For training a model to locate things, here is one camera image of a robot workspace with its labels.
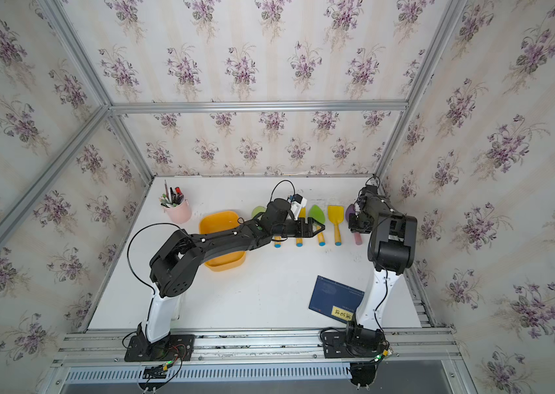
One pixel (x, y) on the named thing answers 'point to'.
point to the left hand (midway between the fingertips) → (321, 230)
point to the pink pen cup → (175, 205)
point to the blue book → (336, 300)
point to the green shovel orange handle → (317, 213)
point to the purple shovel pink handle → (350, 209)
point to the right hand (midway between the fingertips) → (359, 230)
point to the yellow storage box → (215, 222)
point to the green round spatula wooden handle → (257, 209)
